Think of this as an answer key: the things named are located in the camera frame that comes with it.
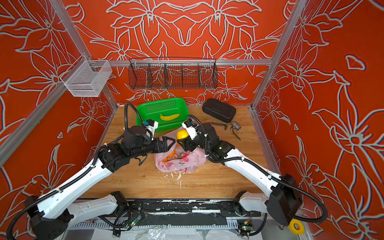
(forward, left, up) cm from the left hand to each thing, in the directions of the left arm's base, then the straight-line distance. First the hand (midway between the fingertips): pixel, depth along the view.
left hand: (169, 140), depth 67 cm
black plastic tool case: (+41, -31, -21) cm, 55 cm away
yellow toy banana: (+36, +9, -25) cm, 45 cm away
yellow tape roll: (-27, -59, -26) cm, 70 cm away
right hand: (+5, -4, -4) cm, 8 cm away
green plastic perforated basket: (+41, +9, -26) cm, 49 cm away
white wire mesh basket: (+40, +58, +5) cm, 71 cm away
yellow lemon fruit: (+4, -6, -1) cm, 7 cm away
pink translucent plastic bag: (0, -3, -20) cm, 20 cm away
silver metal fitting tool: (+30, -41, -24) cm, 56 cm away
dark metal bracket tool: (+33, -31, -27) cm, 52 cm away
